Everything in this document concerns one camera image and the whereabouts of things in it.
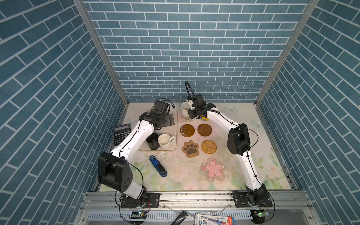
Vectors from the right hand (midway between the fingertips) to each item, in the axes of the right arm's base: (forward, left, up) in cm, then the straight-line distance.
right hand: (189, 110), depth 101 cm
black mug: (-22, +23, -8) cm, 33 cm away
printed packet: (-62, -12, -10) cm, 64 cm away
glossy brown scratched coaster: (-11, +1, -10) cm, 15 cm away
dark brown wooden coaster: (-9, -12, -11) cm, 18 cm away
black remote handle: (-63, -1, -7) cm, 63 cm away
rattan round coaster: (-23, -15, -11) cm, 29 cm away
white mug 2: (-23, +14, -6) cm, 28 cm away
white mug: (+4, +3, -1) cm, 5 cm away
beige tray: (-12, +13, -8) cm, 19 cm away
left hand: (-17, +13, +8) cm, 23 cm away
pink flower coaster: (-37, -18, -11) cm, 43 cm away
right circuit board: (-58, -42, -13) cm, 72 cm away
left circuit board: (-63, +22, -14) cm, 68 cm away
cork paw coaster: (-25, -3, -11) cm, 27 cm away
